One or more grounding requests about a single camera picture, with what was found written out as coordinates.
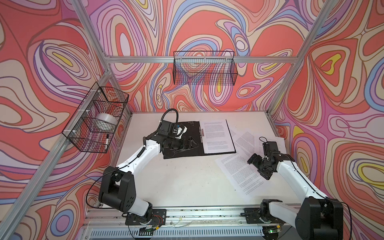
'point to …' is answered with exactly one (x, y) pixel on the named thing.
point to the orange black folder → (193, 129)
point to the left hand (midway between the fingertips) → (194, 146)
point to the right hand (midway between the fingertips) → (254, 170)
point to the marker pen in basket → (107, 140)
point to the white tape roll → (105, 122)
